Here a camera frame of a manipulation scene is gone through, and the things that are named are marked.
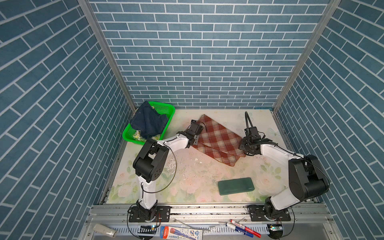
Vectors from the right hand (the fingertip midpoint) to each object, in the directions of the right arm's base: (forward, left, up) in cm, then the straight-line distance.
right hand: (241, 144), depth 95 cm
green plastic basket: (+28, +59, +2) cm, 65 cm away
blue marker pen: (-45, +5, -4) cm, 45 cm away
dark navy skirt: (+11, +65, +7) cm, 66 cm away
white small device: (-50, +66, 0) cm, 83 cm away
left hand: (+4, +33, 0) cm, 33 cm away
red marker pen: (-46, -3, -4) cm, 46 cm away
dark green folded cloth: (-24, +4, -5) cm, 25 cm away
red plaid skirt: (+1, +14, -3) cm, 15 cm away
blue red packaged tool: (-49, +35, -3) cm, 60 cm away
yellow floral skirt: (+1, +69, +1) cm, 69 cm away
